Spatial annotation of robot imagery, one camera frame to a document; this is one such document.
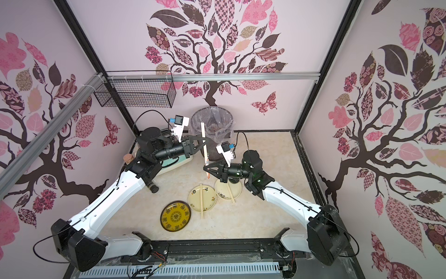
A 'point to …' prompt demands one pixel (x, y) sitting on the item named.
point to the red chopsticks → (207, 162)
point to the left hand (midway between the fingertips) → (208, 143)
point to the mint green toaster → (169, 164)
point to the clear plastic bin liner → (218, 122)
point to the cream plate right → (222, 190)
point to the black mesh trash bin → (212, 152)
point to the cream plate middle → (209, 198)
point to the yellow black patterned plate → (175, 215)
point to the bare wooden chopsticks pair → (233, 201)
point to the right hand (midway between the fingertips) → (206, 168)
